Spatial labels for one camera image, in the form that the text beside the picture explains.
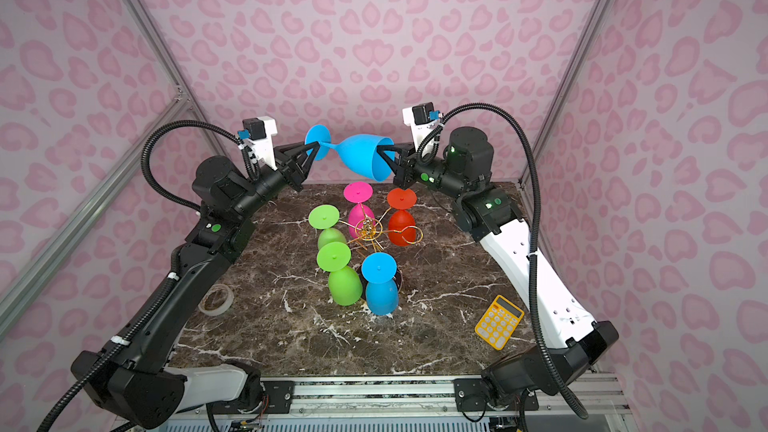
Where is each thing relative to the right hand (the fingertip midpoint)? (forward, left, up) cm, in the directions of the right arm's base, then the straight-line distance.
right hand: (381, 147), depth 58 cm
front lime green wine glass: (-15, +9, -28) cm, 33 cm away
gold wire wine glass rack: (-5, +3, -21) cm, 21 cm away
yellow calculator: (-16, -31, -49) cm, 60 cm away
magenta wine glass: (+6, +7, -20) cm, 22 cm away
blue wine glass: (-16, +1, -20) cm, 25 cm away
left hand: (+3, +13, 0) cm, 14 cm away
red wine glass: (-1, -4, -24) cm, 25 cm away
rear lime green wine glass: (-2, +14, -20) cm, 24 cm away
